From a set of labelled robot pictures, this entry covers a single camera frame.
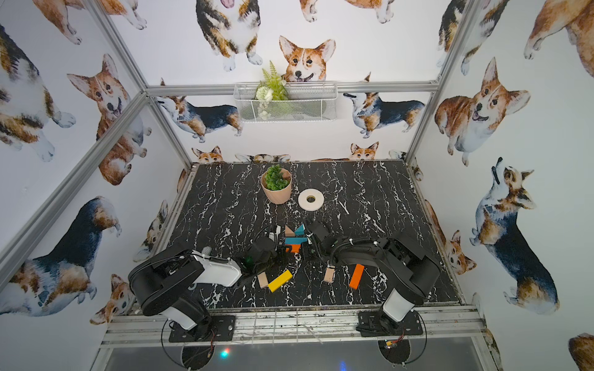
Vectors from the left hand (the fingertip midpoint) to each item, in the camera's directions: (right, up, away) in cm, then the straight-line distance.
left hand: (294, 246), depth 90 cm
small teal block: (+2, +5, +7) cm, 9 cm away
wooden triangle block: (-2, +4, +4) cm, 6 cm away
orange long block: (+1, -1, +1) cm, 2 cm away
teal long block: (0, +1, +3) cm, 4 cm away
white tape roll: (+6, +17, +17) cm, 25 cm away
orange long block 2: (+23, -9, -6) cm, 26 cm away
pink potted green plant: (-8, +24, +5) cm, 26 cm away
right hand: (+2, -2, -1) cm, 3 cm away
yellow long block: (-4, -11, -7) cm, 13 cm away
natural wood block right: (+13, -9, -5) cm, 17 cm away
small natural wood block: (-10, -10, -8) cm, 16 cm away
